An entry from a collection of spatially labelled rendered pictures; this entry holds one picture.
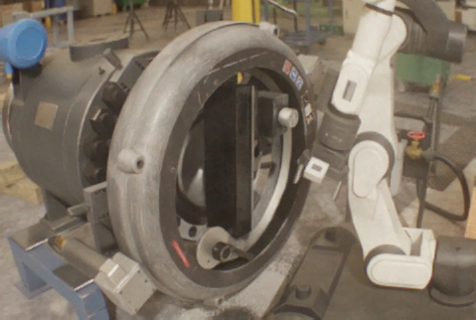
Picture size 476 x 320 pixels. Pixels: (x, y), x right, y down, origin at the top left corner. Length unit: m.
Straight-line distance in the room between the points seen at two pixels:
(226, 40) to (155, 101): 0.23
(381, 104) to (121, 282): 0.77
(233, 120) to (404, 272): 0.67
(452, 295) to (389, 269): 0.25
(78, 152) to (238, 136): 0.45
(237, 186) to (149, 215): 0.26
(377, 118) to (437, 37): 0.28
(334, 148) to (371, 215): 0.33
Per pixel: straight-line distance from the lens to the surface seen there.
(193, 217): 1.32
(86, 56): 1.53
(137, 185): 1.01
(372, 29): 1.02
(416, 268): 1.41
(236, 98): 1.13
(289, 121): 1.16
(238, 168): 1.18
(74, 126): 1.35
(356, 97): 1.03
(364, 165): 1.27
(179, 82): 1.02
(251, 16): 4.88
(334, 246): 1.67
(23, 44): 1.58
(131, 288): 1.11
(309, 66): 1.51
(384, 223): 1.39
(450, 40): 1.22
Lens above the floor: 1.10
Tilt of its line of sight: 20 degrees down
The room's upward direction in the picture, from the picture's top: 2 degrees counter-clockwise
